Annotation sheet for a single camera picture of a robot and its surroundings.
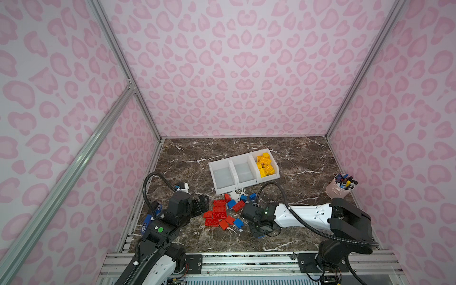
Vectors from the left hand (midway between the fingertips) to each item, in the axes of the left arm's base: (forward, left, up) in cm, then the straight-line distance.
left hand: (202, 199), depth 77 cm
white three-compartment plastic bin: (+22, -16, -12) cm, 29 cm away
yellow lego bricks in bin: (+25, -31, -11) cm, 41 cm away
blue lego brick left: (-6, -16, -13) cm, 22 cm away
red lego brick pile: (-3, -6, -13) cm, 15 cm away
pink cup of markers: (+7, -64, -3) cm, 64 cm away
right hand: (-10, -24, -14) cm, 30 cm away
